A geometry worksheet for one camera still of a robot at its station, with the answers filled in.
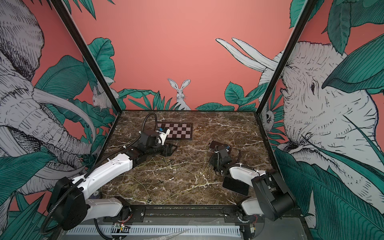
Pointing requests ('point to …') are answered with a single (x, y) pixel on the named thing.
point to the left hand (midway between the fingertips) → (174, 144)
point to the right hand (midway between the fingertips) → (209, 155)
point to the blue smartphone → (214, 144)
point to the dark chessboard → (178, 131)
